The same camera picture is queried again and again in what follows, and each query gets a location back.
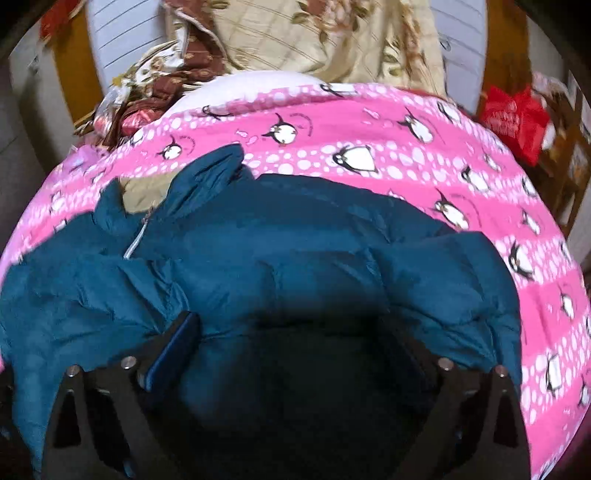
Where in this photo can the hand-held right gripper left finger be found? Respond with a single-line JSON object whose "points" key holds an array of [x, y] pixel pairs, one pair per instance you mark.
{"points": [[173, 346]]}

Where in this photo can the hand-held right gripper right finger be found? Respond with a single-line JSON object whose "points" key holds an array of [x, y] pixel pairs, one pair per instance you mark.
{"points": [[455, 383]]}

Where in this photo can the teal puffer jacket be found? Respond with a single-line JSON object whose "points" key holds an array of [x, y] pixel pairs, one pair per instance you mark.
{"points": [[277, 240]]}

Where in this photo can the wooden chair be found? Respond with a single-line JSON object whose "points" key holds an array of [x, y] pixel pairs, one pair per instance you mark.
{"points": [[572, 184]]}

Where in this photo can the clear plastic bag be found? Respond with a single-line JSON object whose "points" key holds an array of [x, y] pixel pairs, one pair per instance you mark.
{"points": [[111, 110]]}

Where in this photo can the pink penguin blanket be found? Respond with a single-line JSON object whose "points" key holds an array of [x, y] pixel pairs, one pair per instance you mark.
{"points": [[323, 129]]}

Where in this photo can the brown patterned quilt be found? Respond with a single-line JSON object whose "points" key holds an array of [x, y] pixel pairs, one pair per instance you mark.
{"points": [[184, 78]]}

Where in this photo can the white pillow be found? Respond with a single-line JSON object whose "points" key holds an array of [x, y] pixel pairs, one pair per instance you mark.
{"points": [[240, 85]]}

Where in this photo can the red plastic bag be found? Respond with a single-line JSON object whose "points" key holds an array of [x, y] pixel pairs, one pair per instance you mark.
{"points": [[512, 120]]}

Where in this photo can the pink cloth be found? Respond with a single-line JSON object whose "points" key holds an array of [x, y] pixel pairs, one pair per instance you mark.
{"points": [[549, 85]]}

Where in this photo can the cream floral quilt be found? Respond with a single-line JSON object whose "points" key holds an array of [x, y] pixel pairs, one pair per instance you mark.
{"points": [[300, 41]]}

